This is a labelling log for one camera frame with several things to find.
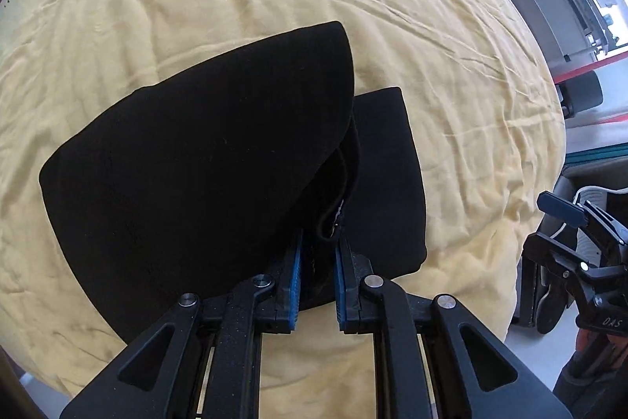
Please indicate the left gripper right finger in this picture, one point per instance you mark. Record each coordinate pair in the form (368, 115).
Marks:
(433, 357)

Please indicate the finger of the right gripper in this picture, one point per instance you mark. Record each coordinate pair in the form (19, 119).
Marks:
(565, 211)

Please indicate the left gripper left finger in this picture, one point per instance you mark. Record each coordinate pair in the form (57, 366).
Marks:
(202, 358)

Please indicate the black pants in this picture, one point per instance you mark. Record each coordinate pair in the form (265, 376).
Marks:
(212, 176)

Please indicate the black round stool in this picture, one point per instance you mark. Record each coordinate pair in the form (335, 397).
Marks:
(580, 93)

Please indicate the yellow dinosaur bed cover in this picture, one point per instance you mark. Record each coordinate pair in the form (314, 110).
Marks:
(486, 125)

